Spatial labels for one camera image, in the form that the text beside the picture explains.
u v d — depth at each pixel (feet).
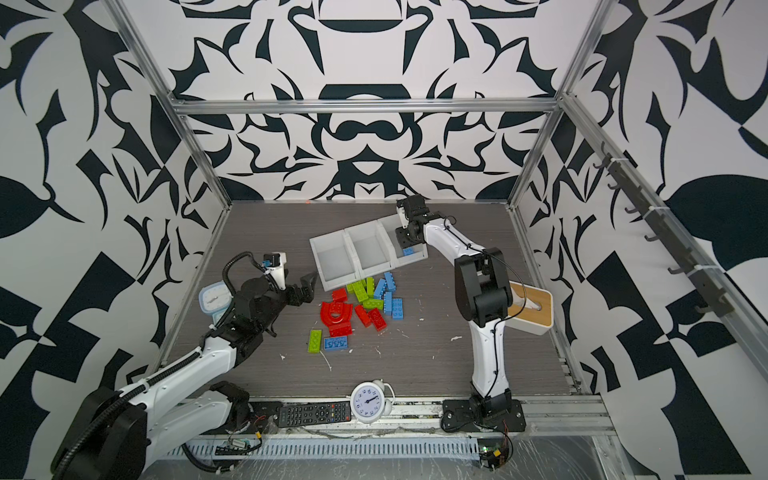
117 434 1.31
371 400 2.44
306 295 2.49
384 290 3.10
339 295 3.06
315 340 2.85
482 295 1.83
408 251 3.34
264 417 2.39
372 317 2.93
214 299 3.00
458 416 2.44
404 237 3.00
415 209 2.66
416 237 2.42
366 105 3.06
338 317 2.95
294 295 2.43
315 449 2.34
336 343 2.81
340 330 2.86
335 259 3.31
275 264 2.33
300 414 2.42
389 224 3.47
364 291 3.07
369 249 3.46
